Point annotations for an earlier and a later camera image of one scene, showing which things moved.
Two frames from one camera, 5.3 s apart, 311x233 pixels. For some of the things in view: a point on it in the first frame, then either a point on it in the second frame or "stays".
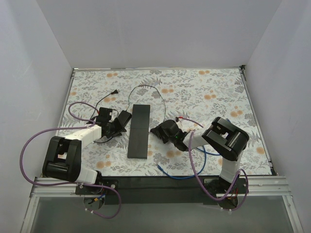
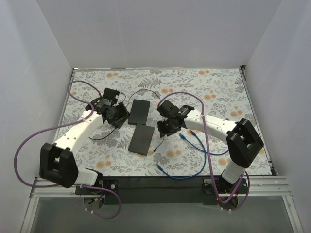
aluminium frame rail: x=260 y=186 stays
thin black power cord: x=116 y=91 -> x=126 y=105
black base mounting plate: x=164 y=190 stays
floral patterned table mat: x=145 y=99 stays
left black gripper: x=119 y=124 -> x=119 y=115
